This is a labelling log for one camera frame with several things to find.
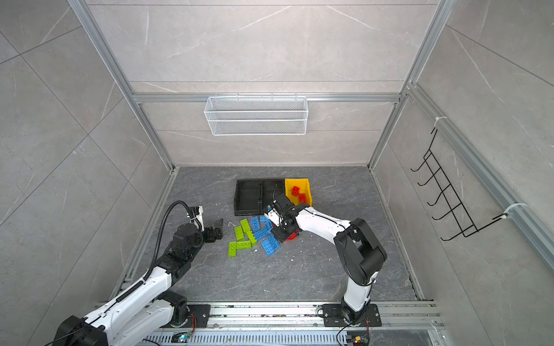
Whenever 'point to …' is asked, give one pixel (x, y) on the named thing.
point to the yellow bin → (304, 186)
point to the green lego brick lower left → (232, 249)
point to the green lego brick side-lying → (252, 238)
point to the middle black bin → (270, 190)
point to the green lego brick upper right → (244, 225)
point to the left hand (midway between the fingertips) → (211, 216)
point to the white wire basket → (256, 116)
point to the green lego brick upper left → (239, 233)
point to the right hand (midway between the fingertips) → (281, 229)
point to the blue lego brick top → (263, 219)
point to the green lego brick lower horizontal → (244, 244)
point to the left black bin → (248, 197)
